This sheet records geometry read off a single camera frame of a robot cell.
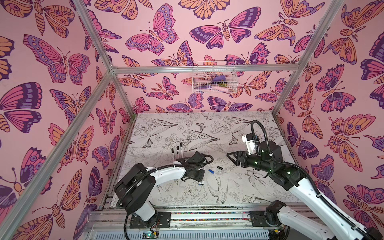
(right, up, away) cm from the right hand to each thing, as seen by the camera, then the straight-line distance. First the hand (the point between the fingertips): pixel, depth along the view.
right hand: (230, 152), depth 70 cm
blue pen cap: (-7, -15, +20) cm, 26 cm away
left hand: (-13, -15, +17) cm, 26 cm away
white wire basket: (-11, +48, +28) cm, 57 cm away
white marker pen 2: (-31, -8, +25) cm, 41 cm away
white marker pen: (-26, -4, +30) cm, 39 cm away
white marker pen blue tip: (-12, -20, +16) cm, 28 cm away
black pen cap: (-2, -13, +22) cm, 26 cm away
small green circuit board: (-39, -40, +2) cm, 56 cm away
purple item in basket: (0, +43, +25) cm, 50 cm away
